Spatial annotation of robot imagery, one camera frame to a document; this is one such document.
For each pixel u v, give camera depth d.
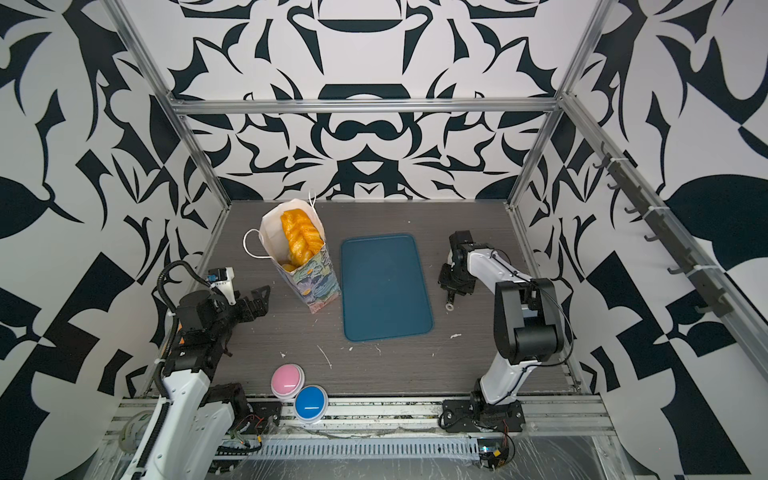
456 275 0.73
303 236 0.86
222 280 0.68
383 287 0.96
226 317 0.66
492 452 0.71
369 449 0.78
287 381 0.79
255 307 0.73
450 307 0.85
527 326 0.48
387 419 0.76
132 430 0.71
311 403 0.74
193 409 0.51
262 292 0.76
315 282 0.81
